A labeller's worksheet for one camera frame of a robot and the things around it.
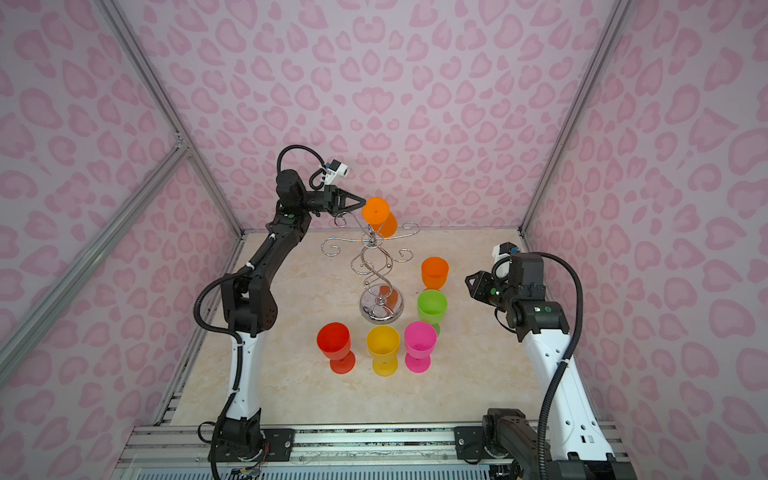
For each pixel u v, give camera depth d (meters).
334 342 0.79
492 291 0.64
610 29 0.71
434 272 0.89
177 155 0.88
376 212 0.80
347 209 0.79
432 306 0.88
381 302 0.98
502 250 0.68
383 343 0.80
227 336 0.60
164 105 0.84
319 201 0.79
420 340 0.79
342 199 0.79
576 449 0.38
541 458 0.36
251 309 0.62
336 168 0.80
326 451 0.73
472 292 0.69
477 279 0.65
